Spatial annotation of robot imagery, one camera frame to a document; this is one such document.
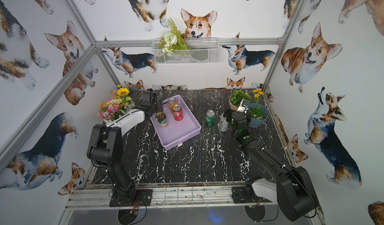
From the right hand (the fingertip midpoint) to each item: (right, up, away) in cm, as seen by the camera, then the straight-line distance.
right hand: (241, 105), depth 82 cm
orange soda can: (-41, +1, +19) cm, 45 cm away
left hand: (-52, +2, +16) cm, 55 cm away
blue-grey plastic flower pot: (+15, -12, +16) cm, 25 cm away
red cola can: (-37, -5, +15) cm, 40 cm away
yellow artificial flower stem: (+15, -5, +16) cm, 22 cm away
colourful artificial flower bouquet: (-74, -1, +6) cm, 74 cm away
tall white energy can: (-46, -9, +11) cm, 48 cm away
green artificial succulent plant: (+2, +6, +16) cm, 17 cm away
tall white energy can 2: (-8, -11, +8) cm, 16 cm away
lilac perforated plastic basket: (-38, -19, +19) cm, 46 cm away
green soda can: (-16, -9, +13) cm, 22 cm away
